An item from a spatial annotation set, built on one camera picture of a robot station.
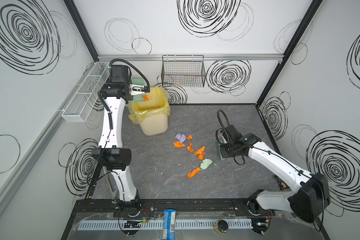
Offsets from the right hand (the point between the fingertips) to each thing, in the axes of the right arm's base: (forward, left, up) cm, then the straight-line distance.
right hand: (221, 152), depth 81 cm
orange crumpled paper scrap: (+8, +17, -10) cm, 21 cm away
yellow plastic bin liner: (+37, +39, +1) cm, 54 cm away
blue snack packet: (-34, +27, -10) cm, 45 cm away
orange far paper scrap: (+16, +17, -10) cm, 26 cm away
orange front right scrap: (+27, +43, +16) cm, 53 cm away
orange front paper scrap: (+4, +10, -9) cm, 15 cm away
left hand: (+24, +53, +27) cm, 64 cm away
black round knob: (-32, +4, -1) cm, 33 cm away
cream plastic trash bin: (+19, +39, 0) cm, 43 cm away
